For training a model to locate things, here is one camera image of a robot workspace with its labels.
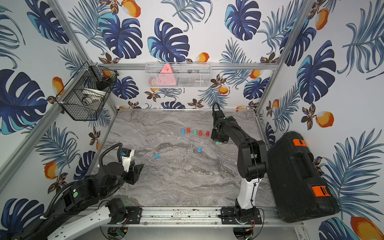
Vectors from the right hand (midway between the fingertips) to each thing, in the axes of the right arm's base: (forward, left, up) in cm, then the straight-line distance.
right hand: (218, 138), depth 95 cm
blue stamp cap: (-8, +39, -8) cm, 41 cm away
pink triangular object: (+25, +32, +28) cm, 50 cm away
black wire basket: (+23, +78, +30) cm, 87 cm away
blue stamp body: (+10, +23, -6) cm, 26 cm away
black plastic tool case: (-36, -30, +11) cm, 48 cm away
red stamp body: (+9, +11, -6) cm, 16 cm away
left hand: (-25, +40, +15) cm, 49 cm away
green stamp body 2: (-3, +1, -1) cm, 3 cm away
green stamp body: (+10, +15, -5) cm, 18 cm away
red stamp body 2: (+9, +6, -7) cm, 13 cm away
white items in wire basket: (+8, +71, +26) cm, 76 cm away
